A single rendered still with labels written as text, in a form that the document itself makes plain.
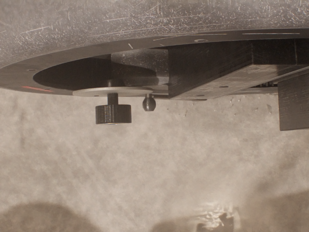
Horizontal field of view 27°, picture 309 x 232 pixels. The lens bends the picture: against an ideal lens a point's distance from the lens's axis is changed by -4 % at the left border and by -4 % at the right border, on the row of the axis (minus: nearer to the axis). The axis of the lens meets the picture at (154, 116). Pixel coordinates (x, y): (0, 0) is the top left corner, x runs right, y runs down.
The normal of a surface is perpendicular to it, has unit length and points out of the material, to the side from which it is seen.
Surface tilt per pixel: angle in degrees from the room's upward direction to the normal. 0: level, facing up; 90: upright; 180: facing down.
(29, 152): 0
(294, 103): 86
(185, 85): 86
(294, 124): 86
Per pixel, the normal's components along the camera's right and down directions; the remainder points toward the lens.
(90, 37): -0.11, 0.95
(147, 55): 0.32, -0.06
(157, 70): 0.55, -0.07
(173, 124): 0.11, -0.05
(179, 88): -0.99, 0.03
